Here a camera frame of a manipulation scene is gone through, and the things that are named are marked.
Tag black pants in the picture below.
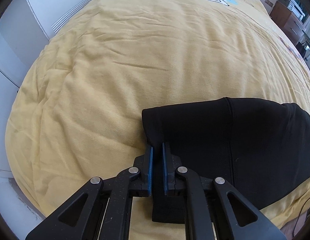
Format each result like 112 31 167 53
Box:
142 98 310 227

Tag yellow printed bed cover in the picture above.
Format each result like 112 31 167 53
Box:
5 0 310 239

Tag brown wooden dresser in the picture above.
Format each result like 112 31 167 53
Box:
270 1 305 45

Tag white box on dresser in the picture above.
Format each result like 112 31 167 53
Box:
287 0 305 21

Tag white wardrobe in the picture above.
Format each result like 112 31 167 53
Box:
0 0 91 178

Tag black cable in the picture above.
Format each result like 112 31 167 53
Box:
292 194 310 238

